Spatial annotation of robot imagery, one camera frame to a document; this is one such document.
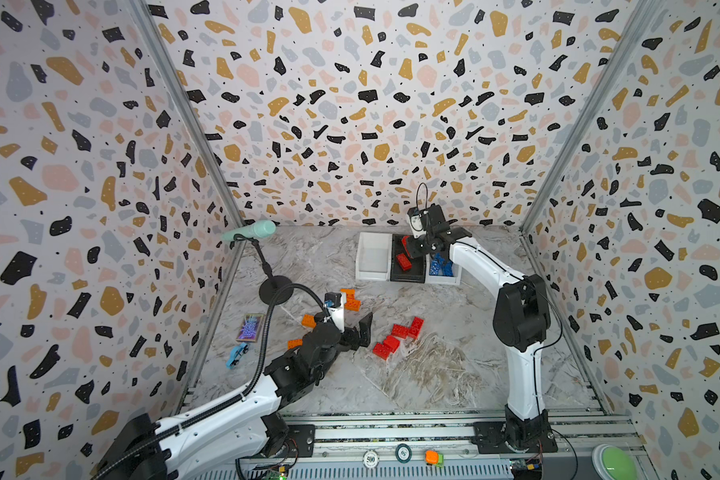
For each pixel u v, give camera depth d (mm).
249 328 910
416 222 877
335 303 650
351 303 974
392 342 885
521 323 557
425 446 740
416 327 923
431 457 697
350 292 1030
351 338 679
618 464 716
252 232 756
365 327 684
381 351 877
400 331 920
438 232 769
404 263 1096
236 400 488
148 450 402
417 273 1039
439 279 1034
